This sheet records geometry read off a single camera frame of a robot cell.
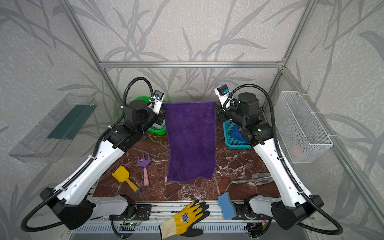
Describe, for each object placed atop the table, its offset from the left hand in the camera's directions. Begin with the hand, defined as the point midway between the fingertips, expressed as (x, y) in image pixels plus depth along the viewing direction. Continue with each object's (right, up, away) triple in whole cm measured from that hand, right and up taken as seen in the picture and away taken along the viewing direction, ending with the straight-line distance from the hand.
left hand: (163, 99), depth 68 cm
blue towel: (+42, -19, +35) cm, 57 cm away
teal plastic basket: (+36, -23, +19) cm, 47 cm away
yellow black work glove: (+8, -58, +1) cm, 59 cm away
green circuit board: (-15, -59, +3) cm, 61 cm away
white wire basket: (+60, -17, -6) cm, 63 cm away
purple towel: (+12, -14, +11) cm, 22 cm away
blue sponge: (+31, -52, +5) cm, 61 cm away
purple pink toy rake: (-17, -36, +23) cm, 46 cm away
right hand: (+24, +1, -3) cm, 24 cm away
